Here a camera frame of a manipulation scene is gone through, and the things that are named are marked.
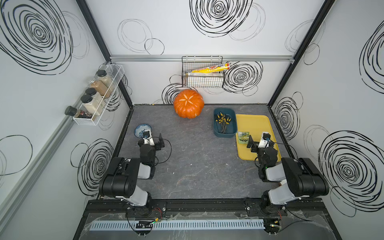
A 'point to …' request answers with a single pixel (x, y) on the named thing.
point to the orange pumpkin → (188, 103)
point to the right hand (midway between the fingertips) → (260, 136)
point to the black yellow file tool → (222, 120)
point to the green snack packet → (243, 137)
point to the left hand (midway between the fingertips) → (151, 134)
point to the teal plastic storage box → (231, 128)
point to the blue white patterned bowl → (139, 130)
